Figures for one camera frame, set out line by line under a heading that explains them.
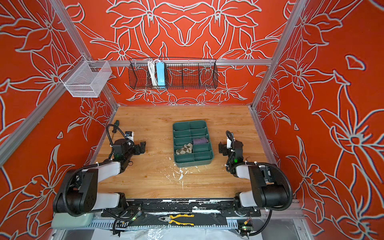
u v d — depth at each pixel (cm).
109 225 70
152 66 88
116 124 106
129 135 81
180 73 98
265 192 43
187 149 87
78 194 43
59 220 67
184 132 100
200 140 92
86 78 92
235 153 69
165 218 70
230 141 79
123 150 71
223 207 73
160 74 89
